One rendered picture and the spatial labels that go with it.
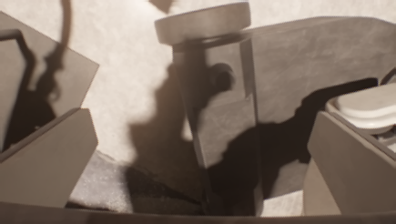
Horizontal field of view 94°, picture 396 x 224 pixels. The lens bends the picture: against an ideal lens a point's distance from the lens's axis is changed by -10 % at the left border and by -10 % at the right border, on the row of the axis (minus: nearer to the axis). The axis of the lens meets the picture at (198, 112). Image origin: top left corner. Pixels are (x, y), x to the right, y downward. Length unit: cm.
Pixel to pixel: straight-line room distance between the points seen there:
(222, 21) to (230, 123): 20
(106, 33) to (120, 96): 17
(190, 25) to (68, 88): 40
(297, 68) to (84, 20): 51
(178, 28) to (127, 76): 26
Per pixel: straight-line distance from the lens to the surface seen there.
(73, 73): 63
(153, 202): 84
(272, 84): 46
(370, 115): 41
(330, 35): 50
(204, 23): 36
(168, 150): 68
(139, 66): 58
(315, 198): 29
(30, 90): 70
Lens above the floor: 56
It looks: 65 degrees down
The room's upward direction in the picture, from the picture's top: 164 degrees clockwise
